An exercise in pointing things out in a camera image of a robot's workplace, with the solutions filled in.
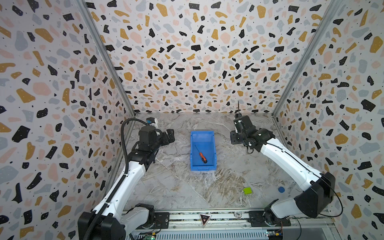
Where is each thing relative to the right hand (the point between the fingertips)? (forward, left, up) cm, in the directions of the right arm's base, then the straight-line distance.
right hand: (234, 132), depth 80 cm
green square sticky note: (-23, -9, -24) cm, 34 cm away
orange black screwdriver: (-5, +16, -22) cm, 28 cm away
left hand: (-1, +35, +3) cm, 35 cm away
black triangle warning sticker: (-37, +15, -22) cm, 46 cm away
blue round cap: (-22, -28, -23) cm, 42 cm away
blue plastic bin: (+9, +16, -23) cm, 29 cm away
